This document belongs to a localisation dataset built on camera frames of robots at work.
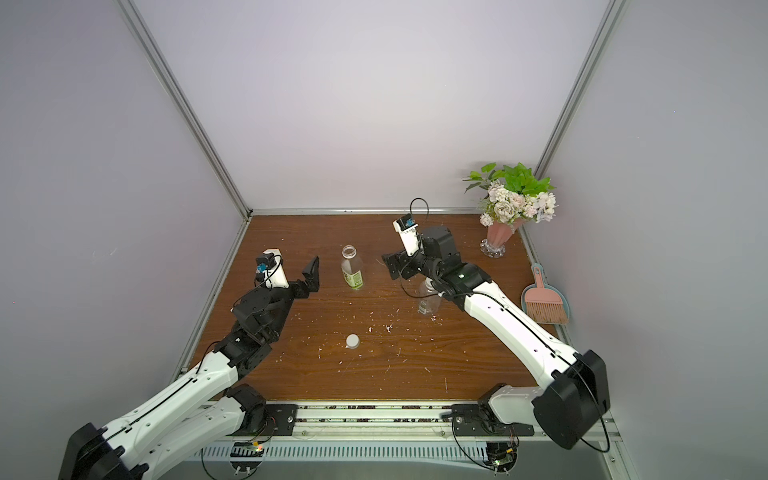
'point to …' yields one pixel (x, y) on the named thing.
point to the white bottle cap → (352, 341)
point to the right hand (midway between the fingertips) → (400, 241)
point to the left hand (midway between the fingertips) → (302, 258)
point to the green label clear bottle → (352, 268)
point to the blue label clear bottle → (430, 299)
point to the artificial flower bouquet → (512, 193)
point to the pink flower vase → (498, 233)
